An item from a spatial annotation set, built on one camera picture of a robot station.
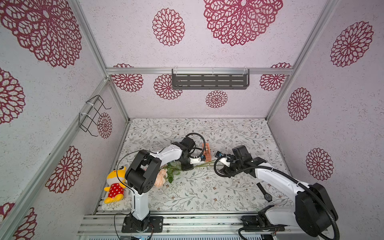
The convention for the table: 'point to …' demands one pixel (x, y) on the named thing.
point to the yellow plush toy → (116, 187)
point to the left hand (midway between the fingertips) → (188, 165)
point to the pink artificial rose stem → (174, 168)
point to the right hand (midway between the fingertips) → (222, 162)
